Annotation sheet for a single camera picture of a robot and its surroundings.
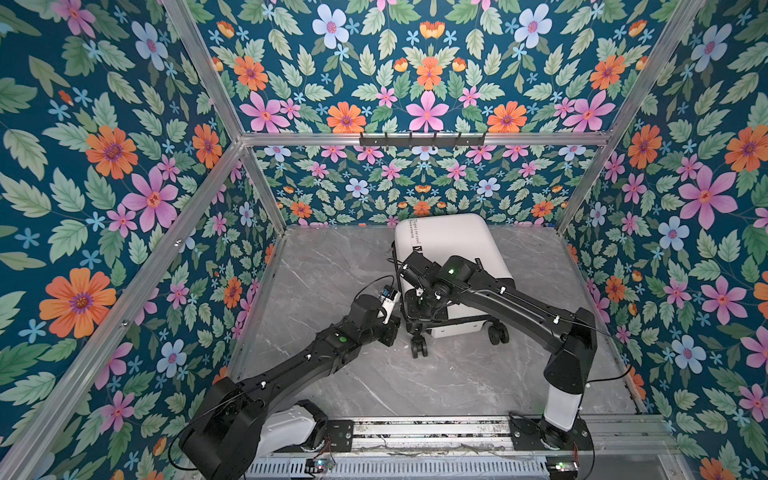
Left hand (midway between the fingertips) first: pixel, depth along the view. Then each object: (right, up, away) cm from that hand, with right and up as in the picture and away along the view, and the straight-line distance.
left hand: (405, 315), depth 81 cm
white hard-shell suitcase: (+12, +22, +10) cm, 27 cm away
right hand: (+1, 0, -5) cm, 5 cm away
